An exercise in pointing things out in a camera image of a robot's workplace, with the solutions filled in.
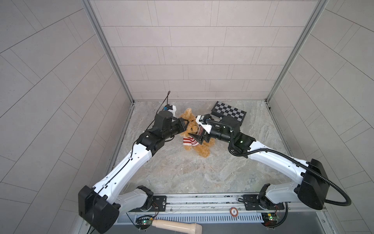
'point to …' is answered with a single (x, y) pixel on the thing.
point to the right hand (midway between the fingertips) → (193, 126)
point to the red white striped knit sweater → (190, 141)
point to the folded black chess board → (221, 109)
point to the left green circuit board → (143, 223)
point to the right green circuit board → (270, 219)
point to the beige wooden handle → (190, 227)
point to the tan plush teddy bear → (204, 148)
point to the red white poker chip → (233, 211)
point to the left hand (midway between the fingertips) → (192, 120)
